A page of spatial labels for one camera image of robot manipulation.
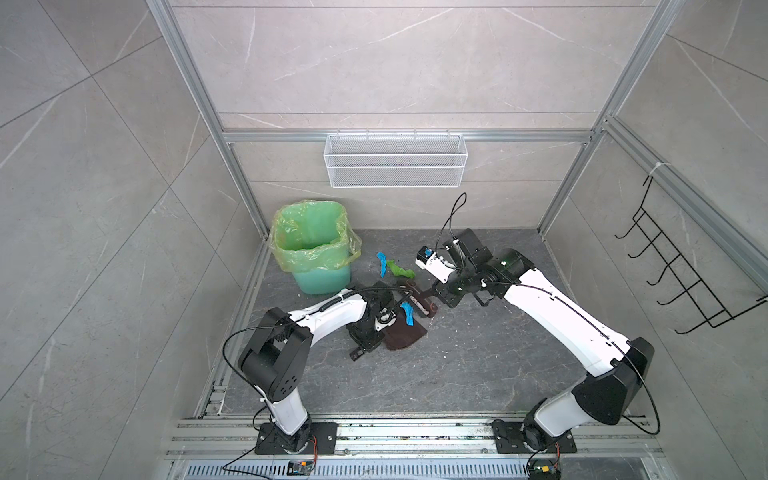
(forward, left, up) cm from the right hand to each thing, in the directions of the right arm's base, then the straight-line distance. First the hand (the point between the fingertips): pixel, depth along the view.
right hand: (436, 285), depth 77 cm
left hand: (-6, +19, -18) cm, 27 cm away
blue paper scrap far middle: (+3, +6, -20) cm, 22 cm away
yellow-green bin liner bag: (+28, +39, -9) cm, 49 cm away
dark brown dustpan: (-3, +9, -23) cm, 25 cm away
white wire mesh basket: (+47, +9, +8) cm, 48 cm away
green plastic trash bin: (+12, +34, -14) cm, 38 cm away
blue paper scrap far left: (+24, +15, -20) cm, 34 cm away
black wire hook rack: (-4, -55, +9) cm, 56 cm away
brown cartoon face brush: (0, +3, -6) cm, 7 cm away
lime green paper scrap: (+20, +9, -20) cm, 30 cm away
